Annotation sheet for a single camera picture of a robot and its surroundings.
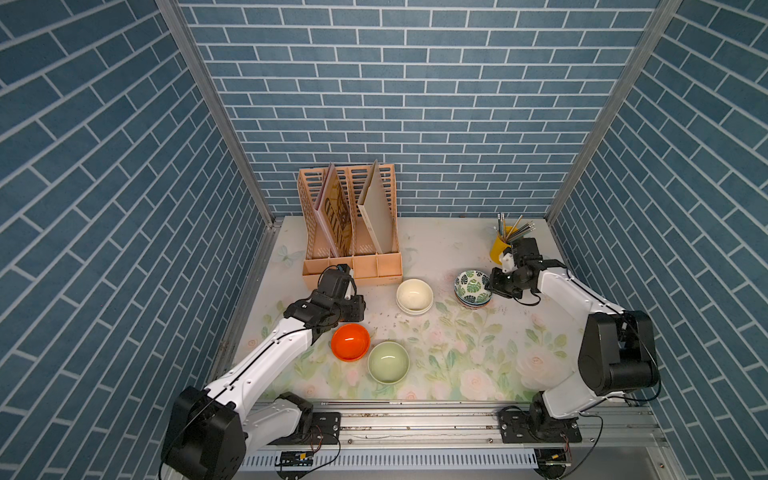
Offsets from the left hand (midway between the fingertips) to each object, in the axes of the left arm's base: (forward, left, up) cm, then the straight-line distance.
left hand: (366, 305), depth 83 cm
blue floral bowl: (+3, -32, -6) cm, 33 cm away
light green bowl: (-12, -7, -11) cm, 18 cm away
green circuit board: (-34, +15, -15) cm, 40 cm away
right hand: (+9, -38, -3) cm, 39 cm away
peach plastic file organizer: (+18, +1, -5) cm, 19 cm away
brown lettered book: (+28, +12, +10) cm, 32 cm away
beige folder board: (+38, -1, +3) cm, 38 cm away
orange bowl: (-7, +5, -10) cm, 13 cm away
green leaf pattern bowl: (+11, -33, -7) cm, 35 cm away
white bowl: (+4, -14, -9) cm, 17 cm away
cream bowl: (+8, -14, -8) cm, 18 cm away
